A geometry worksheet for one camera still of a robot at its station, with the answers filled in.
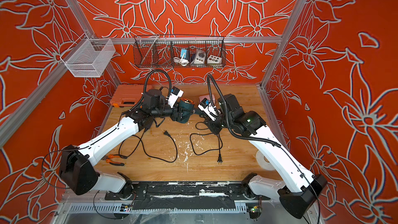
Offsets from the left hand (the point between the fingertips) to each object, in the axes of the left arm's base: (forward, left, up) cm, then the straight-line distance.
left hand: (189, 107), depth 74 cm
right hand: (-7, -7, 0) cm, 10 cm away
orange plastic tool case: (+26, +47, -23) cm, 59 cm away
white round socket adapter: (+34, -3, +6) cm, 34 cm away
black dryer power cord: (-1, +16, -26) cm, 30 cm away
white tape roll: (-15, -41, -27) cm, 51 cm away
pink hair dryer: (+26, -9, -20) cm, 34 cm away
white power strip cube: (+37, -11, +3) cm, 38 cm away
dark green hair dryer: (-2, 0, +4) cm, 4 cm away
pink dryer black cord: (-15, -17, -26) cm, 34 cm away
